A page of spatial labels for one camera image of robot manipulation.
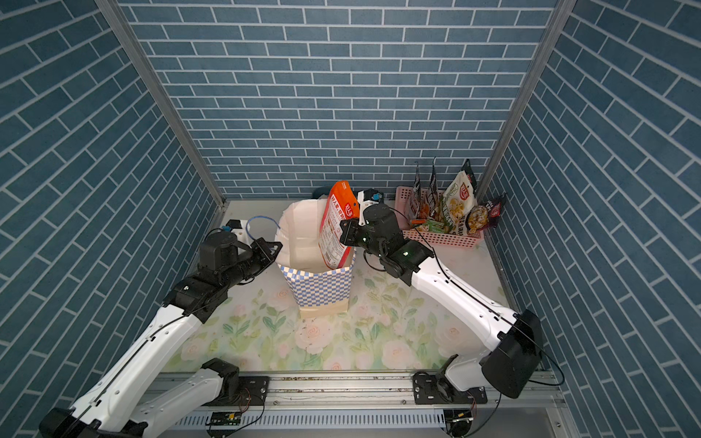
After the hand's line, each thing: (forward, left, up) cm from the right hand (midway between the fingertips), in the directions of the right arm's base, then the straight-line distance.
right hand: (341, 223), depth 72 cm
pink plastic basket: (+41, -20, -28) cm, 54 cm away
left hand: (-5, +13, -4) cm, 15 cm away
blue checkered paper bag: (-14, +4, -14) cm, 20 cm away
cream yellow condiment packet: (+28, -40, -14) cm, 51 cm away
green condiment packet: (+20, -31, -22) cm, 43 cm away
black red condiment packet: (+31, -30, -16) cm, 46 cm away
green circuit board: (-42, +28, -34) cm, 61 cm away
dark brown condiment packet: (+25, -50, -20) cm, 59 cm away
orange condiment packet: (+5, +1, +2) cm, 5 cm away
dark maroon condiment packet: (+31, -24, -17) cm, 42 cm away
